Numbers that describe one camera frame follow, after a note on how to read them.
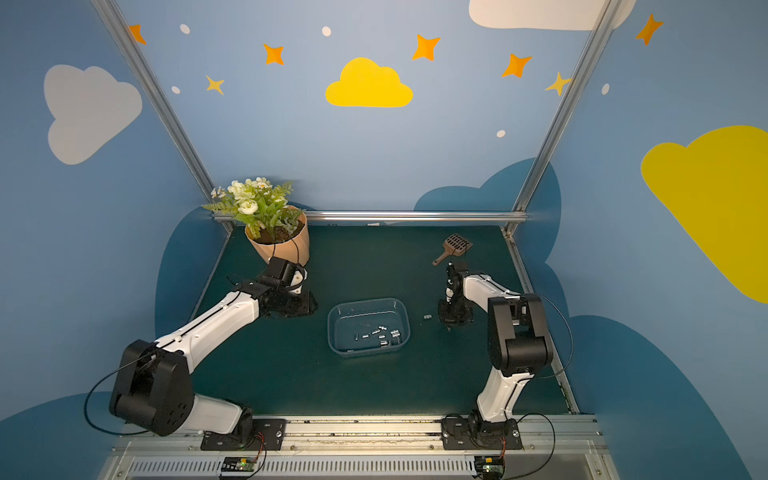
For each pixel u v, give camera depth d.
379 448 0.74
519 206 1.15
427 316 0.96
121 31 0.72
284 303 0.73
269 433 0.75
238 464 0.72
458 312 0.83
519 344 0.49
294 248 0.96
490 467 0.73
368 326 0.94
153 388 0.42
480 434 0.67
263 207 0.86
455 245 1.15
